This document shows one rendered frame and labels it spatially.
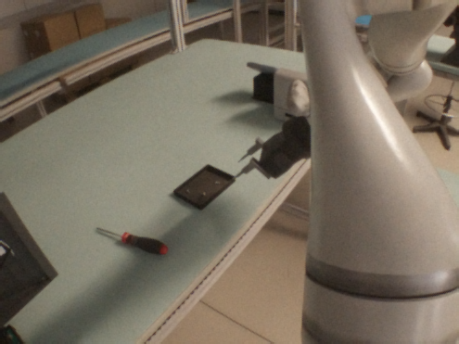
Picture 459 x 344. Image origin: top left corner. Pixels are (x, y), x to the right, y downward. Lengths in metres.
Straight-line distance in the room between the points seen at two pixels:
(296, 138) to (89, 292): 0.43
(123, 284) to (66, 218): 0.24
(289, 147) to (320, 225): 0.38
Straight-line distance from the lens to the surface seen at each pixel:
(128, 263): 0.60
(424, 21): 0.29
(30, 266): 0.62
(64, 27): 3.95
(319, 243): 0.16
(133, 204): 0.71
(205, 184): 0.71
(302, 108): 0.49
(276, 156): 0.55
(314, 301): 0.17
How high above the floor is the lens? 1.46
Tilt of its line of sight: 38 degrees down
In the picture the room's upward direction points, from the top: 5 degrees counter-clockwise
